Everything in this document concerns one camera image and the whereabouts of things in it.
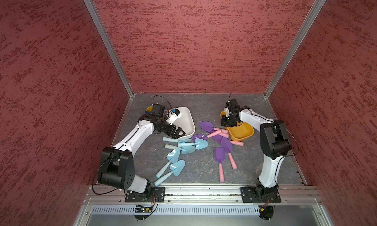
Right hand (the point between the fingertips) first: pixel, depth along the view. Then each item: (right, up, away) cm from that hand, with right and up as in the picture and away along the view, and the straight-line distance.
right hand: (223, 125), depth 98 cm
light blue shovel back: (-36, -8, -6) cm, 37 cm away
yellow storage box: (+13, -4, -1) cm, 14 cm away
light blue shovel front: (-33, -18, -12) cm, 40 cm away
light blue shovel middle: (-26, -14, -9) cm, 31 cm away
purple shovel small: (-17, -7, -3) cm, 19 cm away
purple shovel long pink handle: (0, -10, -6) cm, 12 cm away
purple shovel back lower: (0, -5, -6) cm, 8 cm away
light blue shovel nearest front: (-31, -22, -17) cm, 41 cm away
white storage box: (-26, +2, +5) cm, 27 cm away
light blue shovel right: (-16, -11, -7) cm, 21 cm away
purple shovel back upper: (-10, -1, +2) cm, 10 cm away
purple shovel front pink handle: (-4, -17, -8) cm, 19 cm away
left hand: (-30, -3, -14) cm, 34 cm away
